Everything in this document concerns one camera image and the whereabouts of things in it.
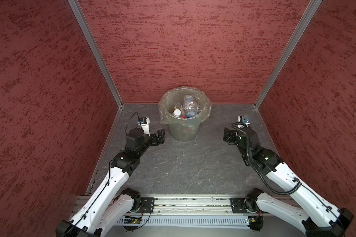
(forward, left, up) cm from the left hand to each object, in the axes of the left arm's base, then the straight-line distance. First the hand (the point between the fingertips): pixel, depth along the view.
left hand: (157, 133), depth 76 cm
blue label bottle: (+10, -18, +4) cm, 21 cm away
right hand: (0, -39, +3) cm, 39 cm away
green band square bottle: (+10, -10, +7) cm, 16 cm away
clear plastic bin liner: (+28, -7, +2) cm, 29 cm away
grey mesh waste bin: (+7, -17, -9) cm, 20 cm away
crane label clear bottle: (+28, -17, 0) cm, 32 cm away
